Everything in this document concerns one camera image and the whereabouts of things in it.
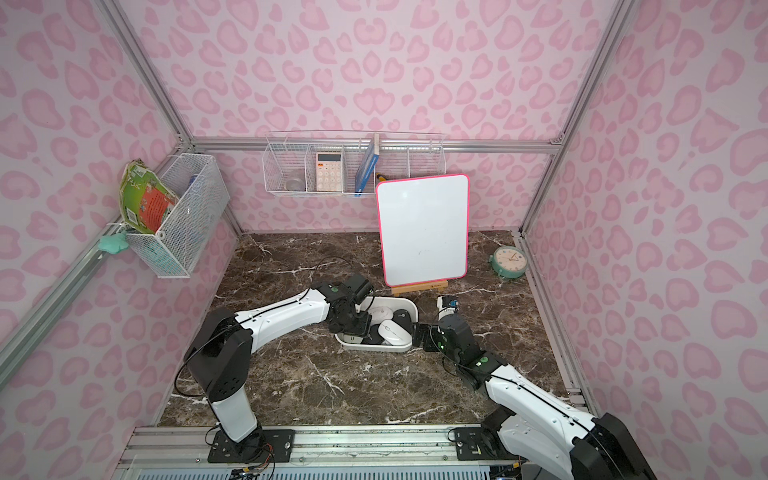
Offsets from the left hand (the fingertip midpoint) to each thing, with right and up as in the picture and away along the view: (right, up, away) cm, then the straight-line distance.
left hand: (360, 324), depth 89 cm
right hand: (+18, +1, -5) cm, 19 cm away
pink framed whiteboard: (+19, +29, +2) cm, 35 cm away
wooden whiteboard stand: (+26, +11, +9) cm, 30 cm away
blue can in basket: (-50, +43, -1) cm, 66 cm away
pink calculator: (-11, +47, +6) cm, 48 cm away
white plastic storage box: (+10, +5, +6) cm, 13 cm away
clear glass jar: (-21, +43, +7) cm, 49 cm away
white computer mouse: (+6, +3, +3) cm, 7 cm away
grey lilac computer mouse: (+10, -3, -1) cm, 10 cm away
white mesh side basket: (-45, +37, -3) cm, 59 cm away
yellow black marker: (+6, +46, +8) cm, 47 cm away
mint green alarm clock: (+51, +18, +18) cm, 57 cm away
